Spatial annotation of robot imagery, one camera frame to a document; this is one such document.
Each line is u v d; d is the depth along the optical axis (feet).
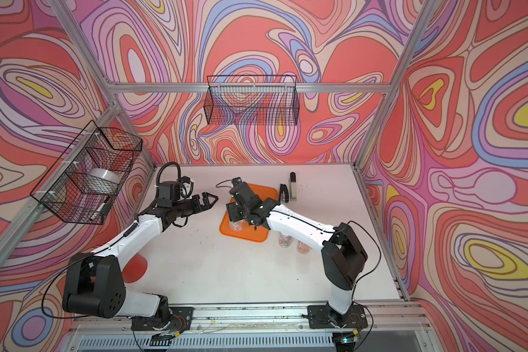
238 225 2.76
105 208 2.37
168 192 2.19
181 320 2.37
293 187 3.46
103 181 2.31
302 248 2.83
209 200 2.58
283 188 3.53
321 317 2.42
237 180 2.41
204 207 2.56
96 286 1.38
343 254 1.47
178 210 2.34
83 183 2.40
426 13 2.28
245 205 2.03
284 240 2.83
